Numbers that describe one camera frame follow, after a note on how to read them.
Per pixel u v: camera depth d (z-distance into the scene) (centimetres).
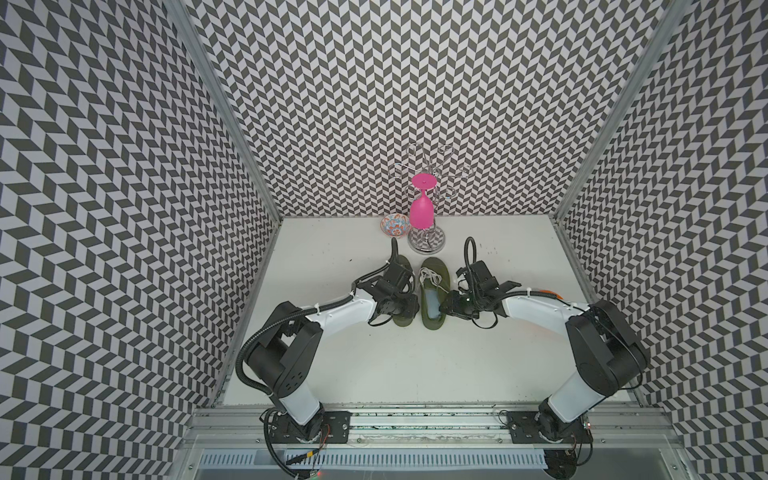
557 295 93
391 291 70
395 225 115
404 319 85
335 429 73
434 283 94
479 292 71
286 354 45
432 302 92
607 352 46
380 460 69
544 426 66
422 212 91
